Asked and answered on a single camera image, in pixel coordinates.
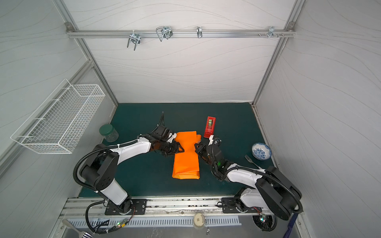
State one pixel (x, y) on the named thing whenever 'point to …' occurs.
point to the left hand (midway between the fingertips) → (183, 150)
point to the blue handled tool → (290, 224)
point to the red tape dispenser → (210, 127)
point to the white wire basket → (55, 126)
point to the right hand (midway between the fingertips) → (195, 140)
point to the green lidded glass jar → (111, 134)
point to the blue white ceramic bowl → (261, 151)
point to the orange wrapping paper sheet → (186, 163)
